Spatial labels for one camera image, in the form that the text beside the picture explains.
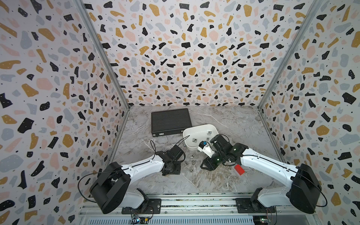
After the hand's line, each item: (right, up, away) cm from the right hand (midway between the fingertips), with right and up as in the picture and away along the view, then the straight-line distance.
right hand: (202, 165), depth 78 cm
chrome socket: (-4, +11, +22) cm, 25 cm away
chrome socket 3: (-4, -2, +12) cm, 13 cm away
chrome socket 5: (-6, -6, +8) cm, 12 cm away
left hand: (-14, -5, +7) cm, 16 cm away
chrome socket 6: (-4, +2, +15) cm, 16 cm away
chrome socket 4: (-9, -2, +12) cm, 16 cm away
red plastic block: (+23, -5, +8) cm, 25 cm away
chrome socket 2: (+8, +16, +27) cm, 33 cm away
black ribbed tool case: (-22, +24, +29) cm, 43 cm away
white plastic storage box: (+4, +15, +29) cm, 33 cm away
